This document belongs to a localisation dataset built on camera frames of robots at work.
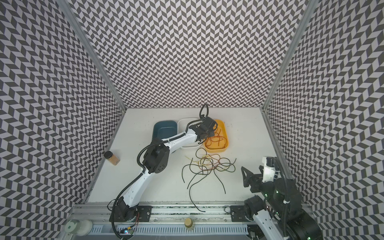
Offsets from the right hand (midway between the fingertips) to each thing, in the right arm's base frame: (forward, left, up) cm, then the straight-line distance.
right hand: (252, 168), depth 62 cm
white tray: (+42, +34, -21) cm, 58 cm away
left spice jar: (+14, +72, -17) cm, 75 cm away
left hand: (+35, +14, -19) cm, 43 cm away
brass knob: (-17, +27, -11) cm, 34 cm away
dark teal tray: (+35, +46, -19) cm, 61 cm away
